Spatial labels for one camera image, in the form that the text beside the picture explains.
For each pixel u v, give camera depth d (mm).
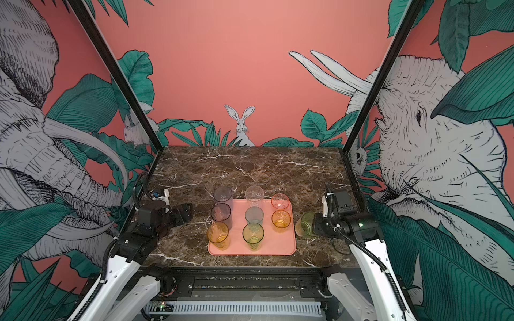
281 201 954
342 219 492
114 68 847
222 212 877
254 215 832
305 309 702
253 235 817
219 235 804
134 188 1047
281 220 897
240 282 768
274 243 838
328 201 546
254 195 1016
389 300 378
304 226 743
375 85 907
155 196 648
